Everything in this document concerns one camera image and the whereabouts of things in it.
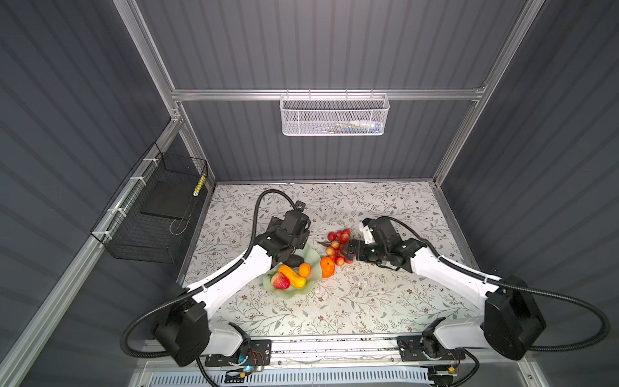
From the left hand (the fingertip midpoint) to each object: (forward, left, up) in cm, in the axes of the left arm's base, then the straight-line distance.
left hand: (289, 226), depth 83 cm
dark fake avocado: (-7, -1, -13) cm, 14 cm away
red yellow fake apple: (-14, +4, -12) cm, 19 cm away
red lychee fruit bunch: (+2, -18, -14) cm, 23 cm away
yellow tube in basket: (+11, +30, +11) cm, 34 cm away
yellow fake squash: (-14, -1, -14) cm, 19 cm away
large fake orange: (-10, -13, -12) cm, 21 cm away
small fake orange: (-10, -5, -13) cm, 18 cm away
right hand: (-8, -22, -7) cm, 25 cm away
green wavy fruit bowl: (-6, -8, -12) cm, 16 cm away
